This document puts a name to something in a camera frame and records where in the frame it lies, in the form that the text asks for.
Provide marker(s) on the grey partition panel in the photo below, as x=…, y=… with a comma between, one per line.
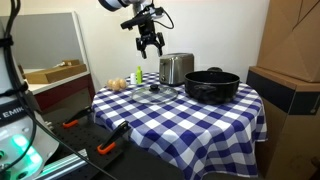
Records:
x=46, y=40

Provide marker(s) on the large cardboard box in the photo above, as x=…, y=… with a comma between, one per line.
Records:
x=293, y=36

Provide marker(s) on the aluminium rail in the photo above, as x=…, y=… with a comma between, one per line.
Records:
x=66, y=165

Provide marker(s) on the glass lid with black knob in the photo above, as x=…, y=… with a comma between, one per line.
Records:
x=155, y=94

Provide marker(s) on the black cooking pot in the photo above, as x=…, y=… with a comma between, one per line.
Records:
x=211, y=88

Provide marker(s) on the brown cardboard box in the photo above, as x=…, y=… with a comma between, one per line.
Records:
x=286, y=133

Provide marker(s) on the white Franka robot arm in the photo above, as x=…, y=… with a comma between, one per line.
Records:
x=113, y=3

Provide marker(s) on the black perforated mounting board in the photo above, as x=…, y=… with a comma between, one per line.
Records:
x=83, y=140

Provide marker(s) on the blue white checkered tablecloth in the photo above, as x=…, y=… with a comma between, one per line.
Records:
x=186, y=126

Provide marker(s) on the small white shaker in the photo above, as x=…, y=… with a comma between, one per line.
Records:
x=133, y=79

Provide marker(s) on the white desk with red front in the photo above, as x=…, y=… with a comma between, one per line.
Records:
x=63, y=91

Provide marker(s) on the flat cardboard box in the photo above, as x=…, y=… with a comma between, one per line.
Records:
x=56, y=74

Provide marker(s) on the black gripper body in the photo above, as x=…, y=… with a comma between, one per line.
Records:
x=148, y=33

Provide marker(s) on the silver toaster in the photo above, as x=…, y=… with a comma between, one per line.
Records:
x=176, y=68

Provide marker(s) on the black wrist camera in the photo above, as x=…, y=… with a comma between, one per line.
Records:
x=133, y=22

